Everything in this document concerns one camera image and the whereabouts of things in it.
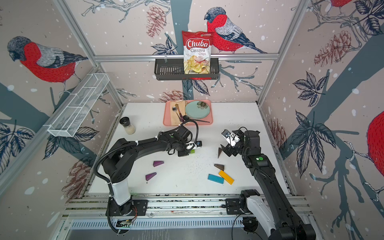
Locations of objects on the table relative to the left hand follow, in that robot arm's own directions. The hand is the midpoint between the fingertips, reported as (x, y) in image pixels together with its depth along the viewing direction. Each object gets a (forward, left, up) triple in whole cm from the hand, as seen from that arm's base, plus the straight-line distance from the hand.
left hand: (191, 146), depth 92 cm
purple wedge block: (-10, +21, -3) cm, 23 cm away
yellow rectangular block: (-17, -21, -4) cm, 27 cm away
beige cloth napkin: (+24, +13, -4) cm, 27 cm away
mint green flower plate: (+35, -4, -5) cm, 36 cm away
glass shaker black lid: (+13, +43, -1) cm, 45 cm away
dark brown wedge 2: (-12, -17, -3) cm, 21 cm away
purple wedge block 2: (-18, +23, -3) cm, 29 cm away
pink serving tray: (+32, +13, -4) cm, 35 cm away
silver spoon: (+33, +14, -2) cm, 36 cm away
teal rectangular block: (-18, -14, -4) cm, 24 cm away
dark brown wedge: (-3, -18, -3) cm, 18 cm away
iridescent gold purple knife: (+31, +10, -4) cm, 32 cm away
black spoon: (+26, +5, -3) cm, 26 cm away
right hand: (-1, -22, +14) cm, 26 cm away
